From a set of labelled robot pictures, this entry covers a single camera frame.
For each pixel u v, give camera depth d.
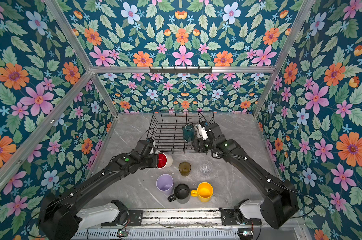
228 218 0.73
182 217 0.75
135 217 0.74
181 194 0.82
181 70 0.93
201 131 0.71
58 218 0.38
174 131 1.06
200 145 0.69
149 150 0.64
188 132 0.94
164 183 0.82
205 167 0.90
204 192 0.81
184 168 0.89
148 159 0.71
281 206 0.40
